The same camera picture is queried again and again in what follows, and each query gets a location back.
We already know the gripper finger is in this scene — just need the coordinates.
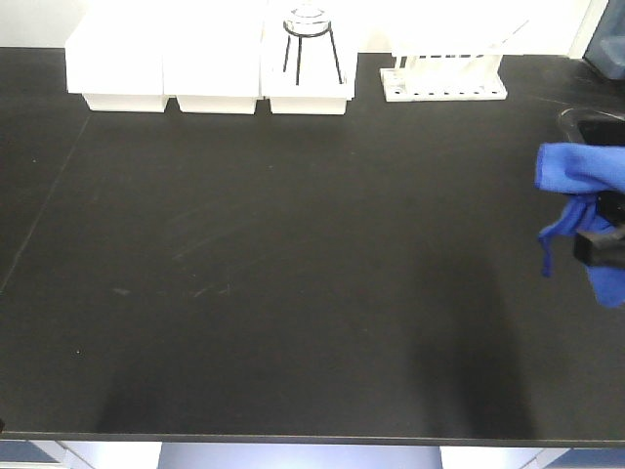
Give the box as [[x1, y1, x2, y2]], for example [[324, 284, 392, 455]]
[[596, 189, 625, 227]]

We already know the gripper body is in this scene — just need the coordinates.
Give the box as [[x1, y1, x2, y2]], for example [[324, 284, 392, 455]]
[[572, 226, 625, 270]]

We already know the blue cloth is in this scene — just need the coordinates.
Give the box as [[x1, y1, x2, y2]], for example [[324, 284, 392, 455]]
[[534, 142, 625, 309]]

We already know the black sink basin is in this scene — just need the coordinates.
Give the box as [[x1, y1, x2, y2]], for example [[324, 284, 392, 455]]
[[556, 107, 625, 147]]

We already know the grey-blue plastic container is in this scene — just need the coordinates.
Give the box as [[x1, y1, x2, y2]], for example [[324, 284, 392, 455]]
[[583, 0, 625, 80]]

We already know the clear glass rod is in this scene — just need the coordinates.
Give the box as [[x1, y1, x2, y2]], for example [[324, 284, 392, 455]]
[[480, 19, 531, 50]]

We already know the white test tube rack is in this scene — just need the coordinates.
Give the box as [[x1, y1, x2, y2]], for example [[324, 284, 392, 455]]
[[379, 46, 509, 103]]

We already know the glass flask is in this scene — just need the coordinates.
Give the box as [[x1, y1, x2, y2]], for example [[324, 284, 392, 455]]
[[282, 2, 333, 36]]

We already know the black wire tripod stand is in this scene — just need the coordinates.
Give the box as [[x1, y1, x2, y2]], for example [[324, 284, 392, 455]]
[[281, 19, 345, 87]]

